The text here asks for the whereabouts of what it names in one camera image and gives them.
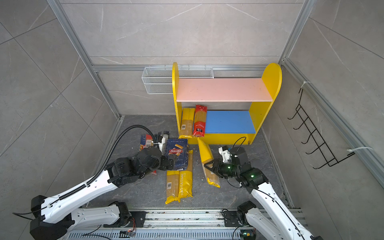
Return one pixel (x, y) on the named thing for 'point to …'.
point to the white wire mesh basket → (159, 80)
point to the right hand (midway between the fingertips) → (206, 165)
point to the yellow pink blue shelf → (228, 127)
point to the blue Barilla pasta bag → (178, 148)
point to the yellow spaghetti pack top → (186, 125)
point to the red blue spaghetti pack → (146, 141)
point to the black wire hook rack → (331, 160)
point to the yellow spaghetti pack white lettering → (186, 179)
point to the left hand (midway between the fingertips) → (169, 152)
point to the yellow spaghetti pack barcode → (206, 156)
